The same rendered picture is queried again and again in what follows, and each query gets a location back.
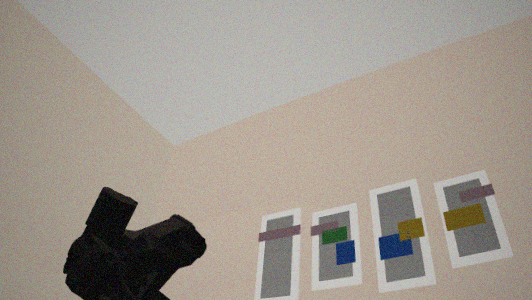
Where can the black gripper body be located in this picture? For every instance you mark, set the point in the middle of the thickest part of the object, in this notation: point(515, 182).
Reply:
point(92, 263)

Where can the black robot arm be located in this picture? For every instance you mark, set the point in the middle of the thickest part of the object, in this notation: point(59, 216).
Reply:
point(155, 252)

